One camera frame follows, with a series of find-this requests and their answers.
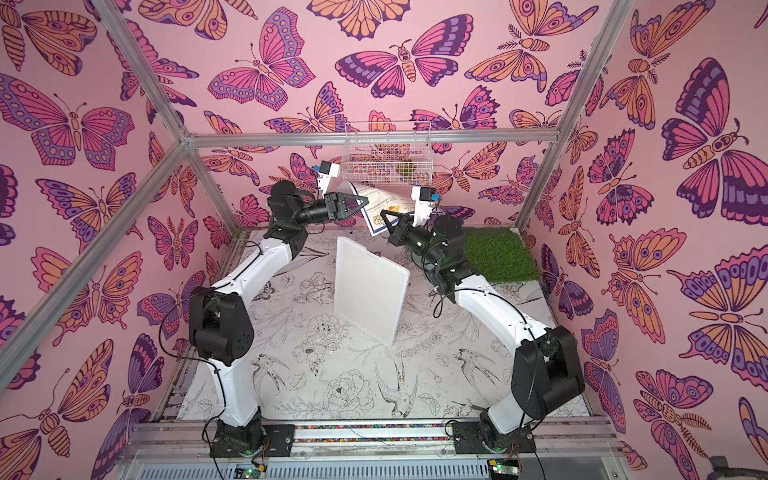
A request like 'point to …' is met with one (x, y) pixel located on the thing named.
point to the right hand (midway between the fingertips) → (385, 210)
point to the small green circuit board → (259, 473)
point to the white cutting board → (369, 290)
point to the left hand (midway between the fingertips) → (371, 205)
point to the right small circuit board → (506, 467)
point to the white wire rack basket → (387, 164)
